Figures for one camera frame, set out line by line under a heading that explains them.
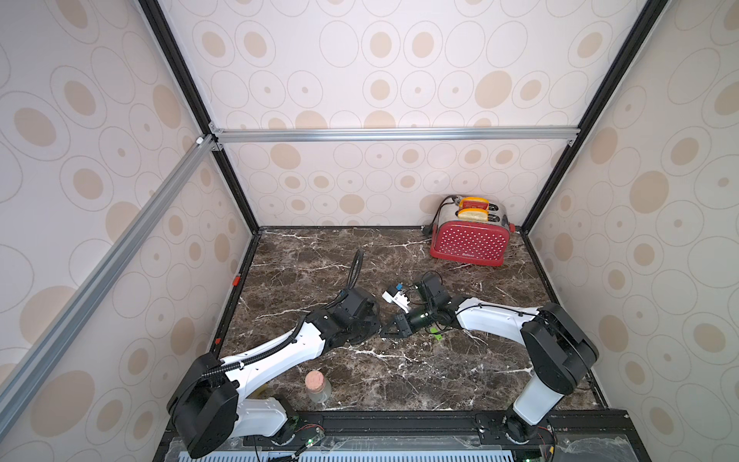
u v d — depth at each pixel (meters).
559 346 0.47
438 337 0.90
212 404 0.40
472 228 0.97
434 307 0.71
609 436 0.73
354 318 0.61
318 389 0.71
